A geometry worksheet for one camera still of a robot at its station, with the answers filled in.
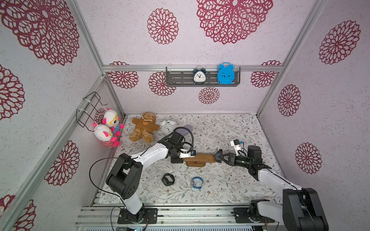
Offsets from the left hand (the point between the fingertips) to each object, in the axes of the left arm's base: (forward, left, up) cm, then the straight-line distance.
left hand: (179, 155), depth 91 cm
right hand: (-4, -24, +6) cm, 25 cm away
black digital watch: (-14, +7, -3) cm, 16 cm away
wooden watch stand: (-4, -12, +3) cm, 14 cm away
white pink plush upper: (+19, +44, +13) cm, 50 cm away
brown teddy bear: (+23, +25, +2) cm, 34 cm away
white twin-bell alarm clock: (+21, +8, +4) cm, 23 cm away
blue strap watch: (-15, -11, -5) cm, 19 cm away
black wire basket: (+10, +48, +29) cm, 57 cm away
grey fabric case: (+4, -2, +20) cm, 20 cm away
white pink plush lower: (+7, +44, +15) cm, 47 cm away
